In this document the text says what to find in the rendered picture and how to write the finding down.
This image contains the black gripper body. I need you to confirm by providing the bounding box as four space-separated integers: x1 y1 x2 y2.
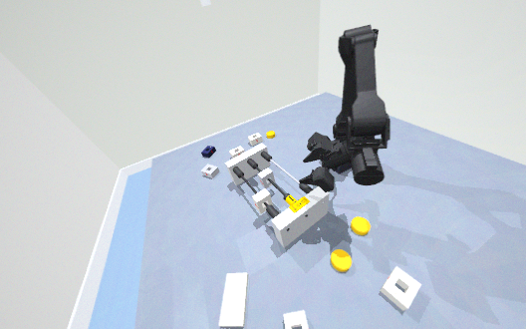
313 140 351 192

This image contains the white square block with rectangular hole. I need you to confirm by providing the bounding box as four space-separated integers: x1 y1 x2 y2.
380 267 421 310

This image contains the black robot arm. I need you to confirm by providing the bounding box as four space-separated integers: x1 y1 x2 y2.
307 25 391 185

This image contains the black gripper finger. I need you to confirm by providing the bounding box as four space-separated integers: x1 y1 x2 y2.
299 169 318 186
303 152 319 163

